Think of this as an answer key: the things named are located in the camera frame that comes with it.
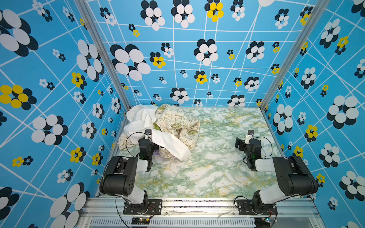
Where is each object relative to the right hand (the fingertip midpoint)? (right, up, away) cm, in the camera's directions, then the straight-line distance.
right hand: (246, 138), depth 94 cm
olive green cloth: (-60, +7, -1) cm, 61 cm away
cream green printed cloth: (-46, +11, +2) cm, 47 cm away
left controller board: (-64, -40, -22) cm, 79 cm away
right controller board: (-2, -39, -24) cm, 46 cm away
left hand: (-63, +1, -1) cm, 63 cm away
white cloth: (-73, +11, +7) cm, 75 cm away
